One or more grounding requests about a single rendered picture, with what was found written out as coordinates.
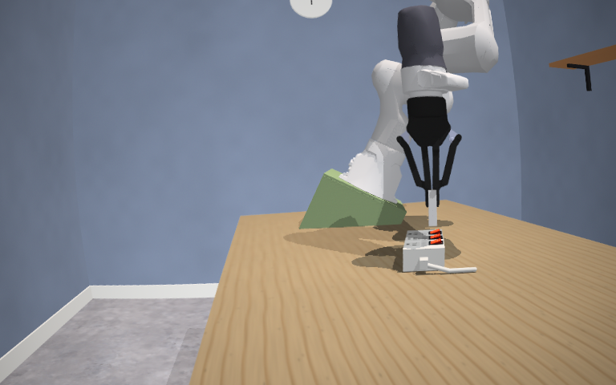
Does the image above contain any white power strip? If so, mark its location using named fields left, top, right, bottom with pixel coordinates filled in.
left=403, top=229, right=477, bottom=274

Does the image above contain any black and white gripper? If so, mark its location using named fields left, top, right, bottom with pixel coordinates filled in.
left=396, top=96, right=462, bottom=226

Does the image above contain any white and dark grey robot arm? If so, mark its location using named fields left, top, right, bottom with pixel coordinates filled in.
left=339, top=0, right=499, bottom=204

